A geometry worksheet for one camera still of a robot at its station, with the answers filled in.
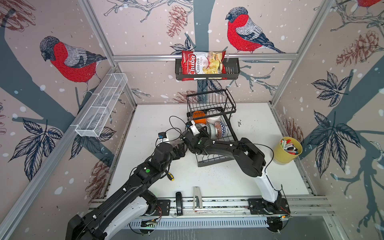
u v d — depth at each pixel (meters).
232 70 0.93
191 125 0.83
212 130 0.92
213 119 1.05
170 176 0.83
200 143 0.70
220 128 0.92
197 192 0.77
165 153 0.55
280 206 0.66
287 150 0.85
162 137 0.67
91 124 0.70
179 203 0.72
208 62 0.87
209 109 1.09
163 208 0.73
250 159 0.53
